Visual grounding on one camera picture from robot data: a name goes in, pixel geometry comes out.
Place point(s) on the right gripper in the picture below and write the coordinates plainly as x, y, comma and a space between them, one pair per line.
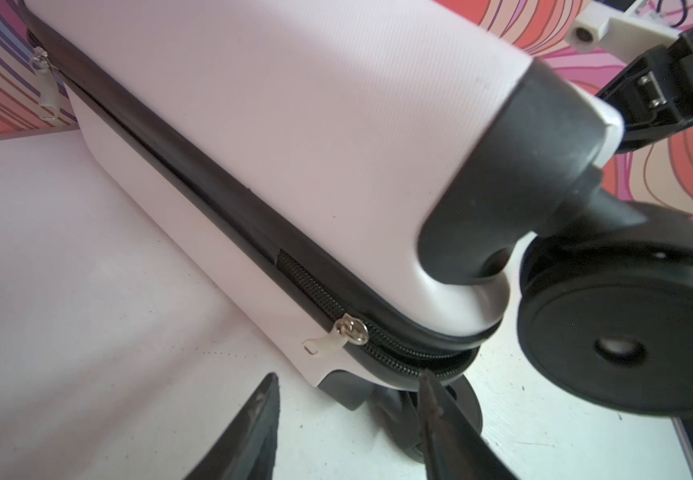
654, 94

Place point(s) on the black suitcase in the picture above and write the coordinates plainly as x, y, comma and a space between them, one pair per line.
370, 180

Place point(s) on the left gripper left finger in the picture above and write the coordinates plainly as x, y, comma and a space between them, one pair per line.
247, 448

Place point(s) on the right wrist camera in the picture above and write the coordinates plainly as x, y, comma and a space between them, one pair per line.
624, 29

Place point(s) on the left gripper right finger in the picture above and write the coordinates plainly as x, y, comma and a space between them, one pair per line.
451, 422

